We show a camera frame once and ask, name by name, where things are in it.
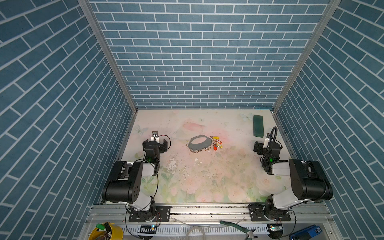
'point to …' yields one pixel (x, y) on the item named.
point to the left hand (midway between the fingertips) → (156, 138)
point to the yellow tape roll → (116, 231)
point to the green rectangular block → (258, 126)
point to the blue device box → (306, 233)
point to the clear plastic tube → (201, 229)
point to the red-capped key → (215, 147)
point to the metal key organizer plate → (199, 142)
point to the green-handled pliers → (250, 234)
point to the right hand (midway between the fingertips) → (264, 140)
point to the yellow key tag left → (220, 146)
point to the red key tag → (218, 141)
